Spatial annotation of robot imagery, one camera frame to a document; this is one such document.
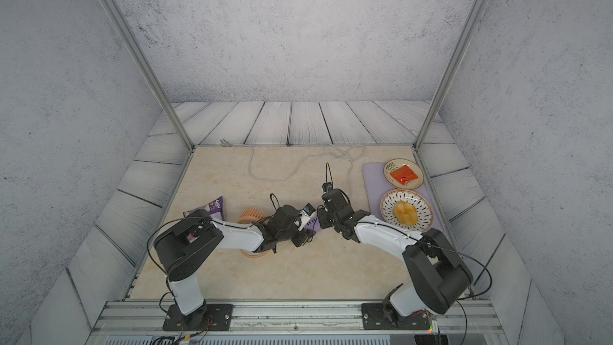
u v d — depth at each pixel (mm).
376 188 1054
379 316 724
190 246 481
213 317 726
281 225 724
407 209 937
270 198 774
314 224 829
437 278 428
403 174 1078
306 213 808
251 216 825
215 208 959
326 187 791
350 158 1147
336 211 673
